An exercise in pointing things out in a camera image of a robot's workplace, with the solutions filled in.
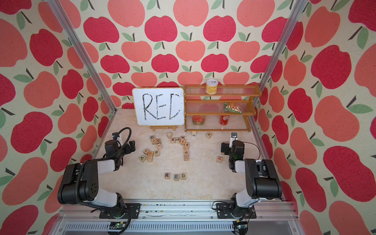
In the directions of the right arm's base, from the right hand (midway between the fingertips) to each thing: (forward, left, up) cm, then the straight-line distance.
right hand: (233, 145), depth 95 cm
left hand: (-7, +70, +2) cm, 70 cm away
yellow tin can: (+22, +18, +30) cm, 41 cm away
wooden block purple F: (+4, +35, -2) cm, 35 cm away
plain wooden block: (+6, +44, -2) cm, 45 cm away
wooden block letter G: (-9, +31, -3) cm, 32 cm away
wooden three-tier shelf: (+40, +7, -4) cm, 40 cm away
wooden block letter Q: (+2, +56, -1) cm, 56 cm away
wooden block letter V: (-14, +58, -1) cm, 59 cm away
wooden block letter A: (-10, +10, -2) cm, 14 cm away
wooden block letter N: (+8, +16, -2) cm, 18 cm away
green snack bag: (+19, +3, +16) cm, 25 cm away
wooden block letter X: (0, +41, -1) cm, 41 cm away
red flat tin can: (+19, +24, +2) cm, 31 cm away
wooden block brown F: (-2, +31, -2) cm, 31 cm away
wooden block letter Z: (-5, +49, -1) cm, 49 cm away
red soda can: (+18, +6, +4) cm, 20 cm away
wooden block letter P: (-10, +50, -1) cm, 51 cm away
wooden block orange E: (0, +34, -1) cm, 34 cm away
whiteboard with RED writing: (+17, +51, +15) cm, 56 cm away
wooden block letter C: (-1, +51, 0) cm, 51 cm away
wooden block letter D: (-23, +31, -2) cm, 38 cm away
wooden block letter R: (-24, +40, -1) cm, 46 cm away
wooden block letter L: (+1, +38, 0) cm, 38 cm away
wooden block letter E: (-24, +35, -1) cm, 42 cm away
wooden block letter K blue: (+9, +27, -2) cm, 28 cm away
